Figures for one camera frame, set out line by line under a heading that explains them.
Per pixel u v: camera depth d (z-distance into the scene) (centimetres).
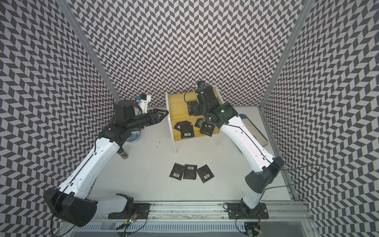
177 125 87
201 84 59
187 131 85
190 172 87
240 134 45
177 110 72
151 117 61
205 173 85
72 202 37
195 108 62
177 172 86
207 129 86
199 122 89
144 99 64
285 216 72
